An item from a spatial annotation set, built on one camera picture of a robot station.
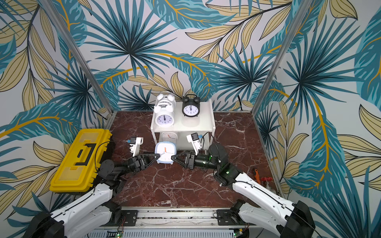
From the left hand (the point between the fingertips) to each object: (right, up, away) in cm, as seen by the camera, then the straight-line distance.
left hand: (160, 159), depth 63 cm
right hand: (+6, 0, 0) cm, 6 cm away
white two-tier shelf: (+19, +15, +7) cm, 25 cm away
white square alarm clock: (+2, +9, +16) cm, 18 cm away
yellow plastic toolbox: (-41, -7, +9) cm, 43 cm away
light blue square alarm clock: (+3, +4, 0) cm, 5 cm away
